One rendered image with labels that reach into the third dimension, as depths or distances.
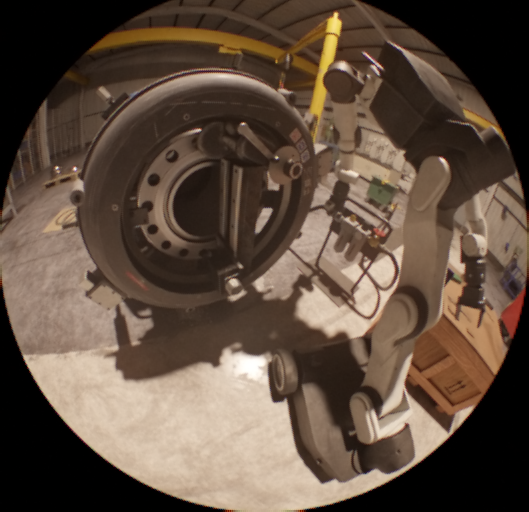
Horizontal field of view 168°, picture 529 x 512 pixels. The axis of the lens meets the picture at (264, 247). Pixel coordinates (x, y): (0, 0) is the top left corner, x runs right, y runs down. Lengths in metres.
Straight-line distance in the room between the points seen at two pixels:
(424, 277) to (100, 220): 0.72
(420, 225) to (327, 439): 0.73
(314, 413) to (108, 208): 0.83
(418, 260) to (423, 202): 0.14
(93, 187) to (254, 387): 0.86
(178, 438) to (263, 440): 0.34
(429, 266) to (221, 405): 0.85
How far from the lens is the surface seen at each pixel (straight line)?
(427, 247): 0.49
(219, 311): 0.98
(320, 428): 0.75
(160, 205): 0.54
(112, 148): 0.37
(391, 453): 0.74
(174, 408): 0.88
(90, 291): 0.60
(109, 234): 0.42
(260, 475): 0.92
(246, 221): 0.48
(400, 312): 0.48
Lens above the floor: 0.85
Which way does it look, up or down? 38 degrees down
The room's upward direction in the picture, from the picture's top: 12 degrees clockwise
